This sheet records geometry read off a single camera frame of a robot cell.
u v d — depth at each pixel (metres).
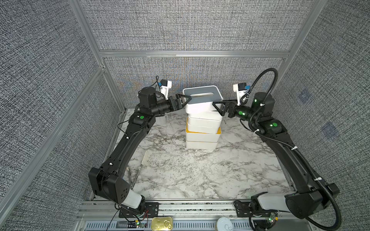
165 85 0.62
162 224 0.66
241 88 0.57
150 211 0.73
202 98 0.71
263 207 0.62
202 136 0.84
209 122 0.75
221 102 0.66
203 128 0.80
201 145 0.94
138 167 0.85
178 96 0.59
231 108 0.58
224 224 0.65
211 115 0.69
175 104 0.60
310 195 0.37
